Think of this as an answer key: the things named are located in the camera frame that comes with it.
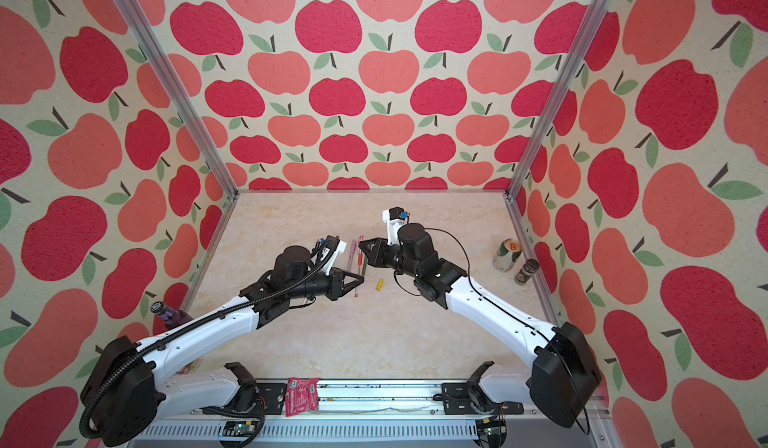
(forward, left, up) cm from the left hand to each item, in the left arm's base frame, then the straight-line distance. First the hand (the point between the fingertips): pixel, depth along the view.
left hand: (366, 283), depth 74 cm
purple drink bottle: (-7, +48, -4) cm, 49 cm away
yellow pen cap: (+10, -3, -19) cm, 22 cm away
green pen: (+9, +1, +7) cm, 12 cm away
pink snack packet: (-21, +16, -18) cm, 32 cm away
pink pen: (+4, +3, +8) cm, 10 cm away
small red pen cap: (+5, +1, +3) cm, 7 cm away
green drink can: (+14, -43, -9) cm, 46 cm away
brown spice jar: (+9, -48, -13) cm, 51 cm away
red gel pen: (-1, +3, -2) cm, 4 cm away
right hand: (+8, 0, +6) cm, 10 cm away
